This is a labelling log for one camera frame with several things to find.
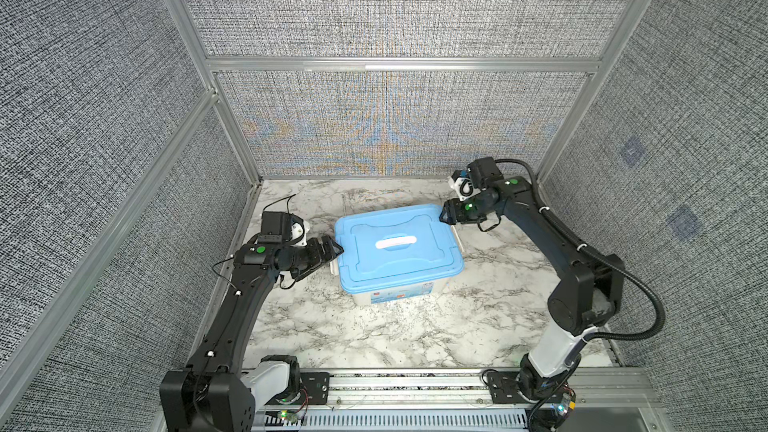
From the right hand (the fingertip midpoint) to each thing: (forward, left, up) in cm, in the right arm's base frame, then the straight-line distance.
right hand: (451, 214), depth 87 cm
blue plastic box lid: (-12, +18, 0) cm, 21 cm away
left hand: (-14, +33, 0) cm, 36 cm away
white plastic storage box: (-20, +23, -12) cm, 33 cm away
